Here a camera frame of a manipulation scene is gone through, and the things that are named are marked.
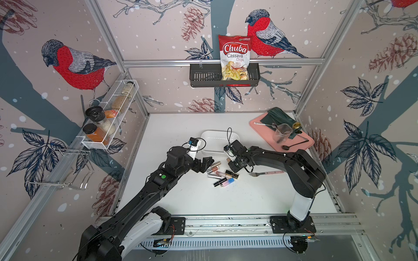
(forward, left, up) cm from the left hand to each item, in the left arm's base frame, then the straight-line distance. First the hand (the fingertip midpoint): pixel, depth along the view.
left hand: (206, 151), depth 76 cm
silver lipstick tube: (-5, -4, -19) cm, 20 cm away
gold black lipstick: (-4, -14, -18) cm, 24 cm away
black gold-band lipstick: (-8, -7, -19) cm, 21 cm away
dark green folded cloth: (+41, -49, -20) cm, 67 cm away
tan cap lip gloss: (+3, -5, -19) cm, 20 cm away
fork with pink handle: (-3, -27, -20) cm, 34 cm away
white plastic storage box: (+21, -3, -23) cm, 31 cm away
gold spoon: (+24, -54, -8) cm, 60 cm away
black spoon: (+15, -50, -20) cm, 55 cm away
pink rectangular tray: (+20, -60, -20) cm, 66 cm away
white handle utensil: (+27, -42, -13) cm, 51 cm away
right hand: (+3, -14, -20) cm, 25 cm away
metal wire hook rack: (-7, +53, +4) cm, 54 cm away
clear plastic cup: (+21, -46, -11) cm, 51 cm away
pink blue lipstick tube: (-8, -11, -19) cm, 23 cm away
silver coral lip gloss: (0, -4, -20) cm, 20 cm away
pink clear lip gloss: (-3, -8, -20) cm, 22 cm away
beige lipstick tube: (+1, -12, -11) cm, 16 cm away
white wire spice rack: (+15, +43, +15) cm, 48 cm away
